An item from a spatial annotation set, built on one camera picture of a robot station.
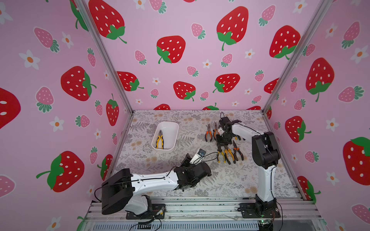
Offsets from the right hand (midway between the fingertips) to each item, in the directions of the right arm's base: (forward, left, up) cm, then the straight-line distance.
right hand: (223, 144), depth 100 cm
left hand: (-18, +20, +12) cm, 29 cm away
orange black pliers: (+10, +5, 0) cm, 12 cm away
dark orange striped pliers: (-3, -9, 0) cm, 9 cm away
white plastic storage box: (+8, +39, 0) cm, 40 cm away
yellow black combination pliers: (+2, +46, +1) cm, 46 cm away
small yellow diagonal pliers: (-9, 0, -1) cm, 9 cm away
